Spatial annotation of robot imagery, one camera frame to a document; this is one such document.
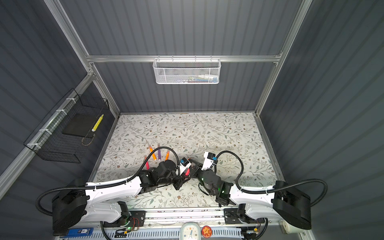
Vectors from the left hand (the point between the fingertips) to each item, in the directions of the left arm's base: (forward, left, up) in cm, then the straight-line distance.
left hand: (190, 175), depth 78 cm
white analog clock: (-24, +1, -7) cm, 25 cm away
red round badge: (-24, -7, -9) cm, 27 cm away
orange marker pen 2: (+18, +14, -9) cm, 25 cm away
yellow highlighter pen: (+23, +47, +18) cm, 56 cm away
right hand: (+3, +1, +7) cm, 8 cm away
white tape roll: (-25, -42, -2) cm, 49 cm away
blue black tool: (-21, +52, -7) cm, 56 cm away
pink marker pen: (0, +1, +5) cm, 5 cm away
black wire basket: (+16, +60, +19) cm, 65 cm away
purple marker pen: (+21, +20, -11) cm, 31 cm away
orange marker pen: (+11, +20, +4) cm, 23 cm away
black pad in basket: (+22, +54, +19) cm, 61 cm away
